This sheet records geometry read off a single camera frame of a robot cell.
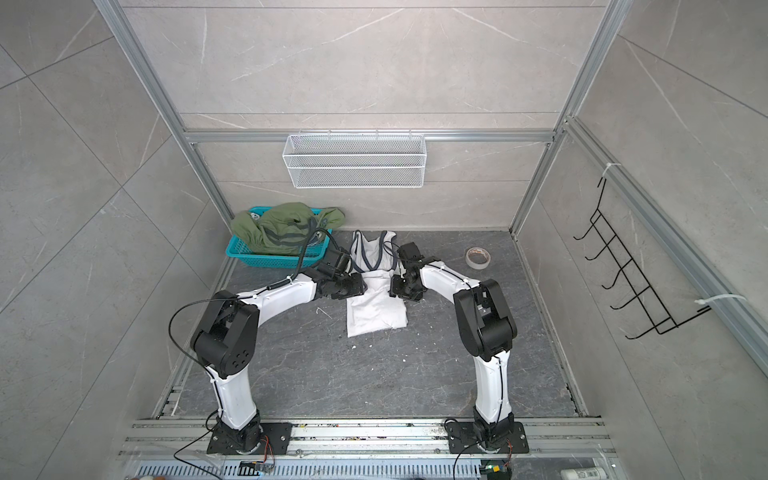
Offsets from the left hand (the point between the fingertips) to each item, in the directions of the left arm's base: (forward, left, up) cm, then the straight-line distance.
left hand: (364, 281), depth 95 cm
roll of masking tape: (+10, -41, -7) cm, 43 cm away
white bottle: (-52, -54, -5) cm, 75 cm away
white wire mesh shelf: (+36, +3, +21) cm, 42 cm away
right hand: (-1, -10, -6) cm, 12 cm away
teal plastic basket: (+18, +45, -6) cm, 49 cm away
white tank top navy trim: (-8, -4, -4) cm, 10 cm away
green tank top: (+26, +31, -2) cm, 41 cm away
